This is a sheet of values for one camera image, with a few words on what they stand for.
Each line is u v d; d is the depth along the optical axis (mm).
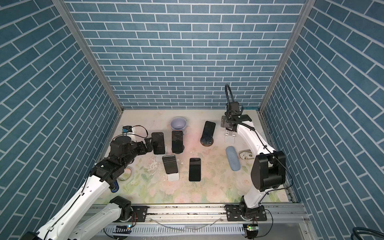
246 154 918
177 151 940
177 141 911
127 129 642
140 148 660
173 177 853
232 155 934
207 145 989
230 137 1020
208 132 963
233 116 677
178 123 1081
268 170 460
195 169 887
